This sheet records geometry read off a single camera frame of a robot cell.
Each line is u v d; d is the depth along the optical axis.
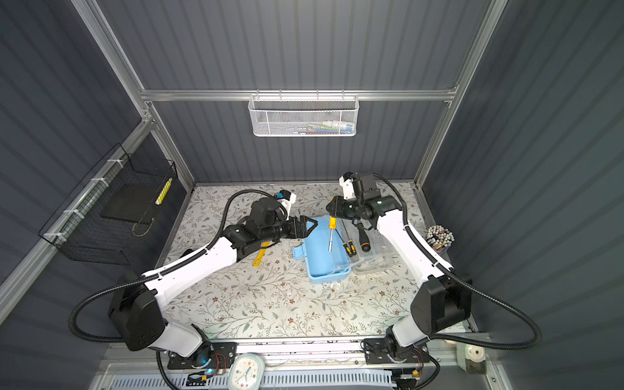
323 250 0.96
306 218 0.70
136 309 0.41
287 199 0.71
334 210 0.71
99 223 0.71
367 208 0.58
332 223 0.79
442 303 0.42
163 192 0.80
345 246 0.89
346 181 0.74
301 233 0.69
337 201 0.71
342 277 0.89
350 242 0.90
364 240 0.86
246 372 0.69
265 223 0.62
